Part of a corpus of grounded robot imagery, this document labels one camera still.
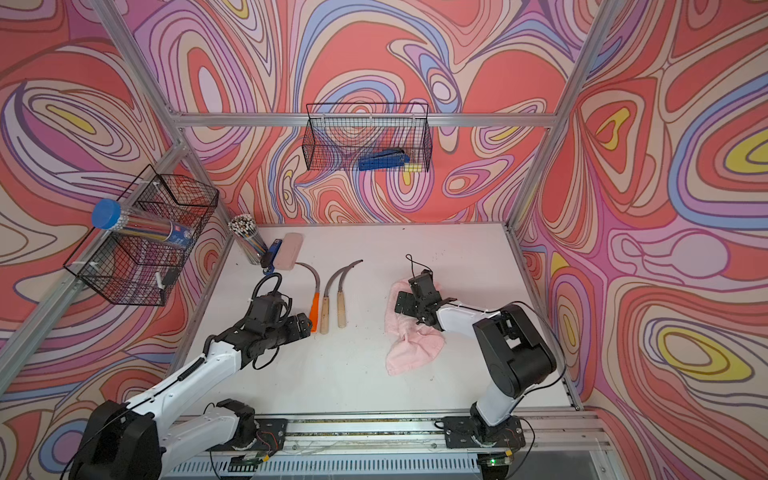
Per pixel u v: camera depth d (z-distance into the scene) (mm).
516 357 461
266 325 656
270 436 731
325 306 960
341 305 964
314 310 957
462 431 734
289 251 1085
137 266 747
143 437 392
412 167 840
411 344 844
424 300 733
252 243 1009
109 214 614
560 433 750
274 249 1078
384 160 905
